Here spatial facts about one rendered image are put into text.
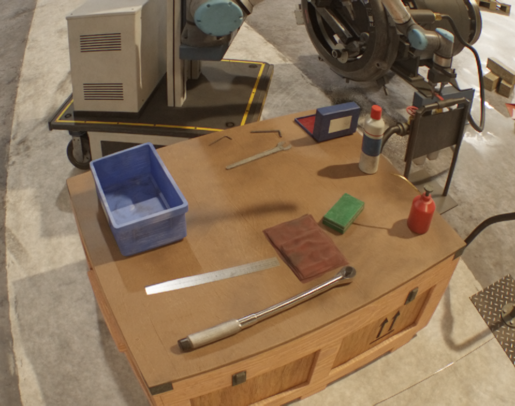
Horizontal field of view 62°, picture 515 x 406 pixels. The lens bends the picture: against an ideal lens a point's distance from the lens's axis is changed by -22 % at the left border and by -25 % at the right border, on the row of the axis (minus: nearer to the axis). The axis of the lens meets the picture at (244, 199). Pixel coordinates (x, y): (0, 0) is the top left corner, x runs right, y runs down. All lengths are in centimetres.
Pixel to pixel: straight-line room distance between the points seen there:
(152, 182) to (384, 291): 73
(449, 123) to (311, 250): 104
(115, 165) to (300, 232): 54
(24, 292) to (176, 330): 95
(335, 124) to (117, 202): 73
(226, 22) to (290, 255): 75
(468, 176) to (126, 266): 186
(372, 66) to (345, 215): 117
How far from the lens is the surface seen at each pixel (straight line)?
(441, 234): 150
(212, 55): 185
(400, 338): 169
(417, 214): 143
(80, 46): 209
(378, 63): 242
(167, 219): 130
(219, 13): 161
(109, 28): 200
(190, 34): 185
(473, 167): 276
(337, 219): 141
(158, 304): 123
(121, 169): 152
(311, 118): 184
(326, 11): 265
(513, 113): 367
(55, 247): 211
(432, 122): 204
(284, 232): 138
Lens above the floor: 144
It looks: 41 degrees down
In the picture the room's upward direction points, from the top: 2 degrees clockwise
